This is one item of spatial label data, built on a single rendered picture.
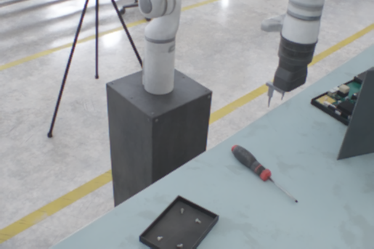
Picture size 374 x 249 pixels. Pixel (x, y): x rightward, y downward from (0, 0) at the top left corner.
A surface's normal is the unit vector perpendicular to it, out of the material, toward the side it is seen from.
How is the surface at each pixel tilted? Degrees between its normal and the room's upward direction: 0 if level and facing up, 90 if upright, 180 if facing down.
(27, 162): 0
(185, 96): 0
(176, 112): 90
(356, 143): 90
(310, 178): 0
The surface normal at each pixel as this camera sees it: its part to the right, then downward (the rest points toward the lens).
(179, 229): 0.06, -0.82
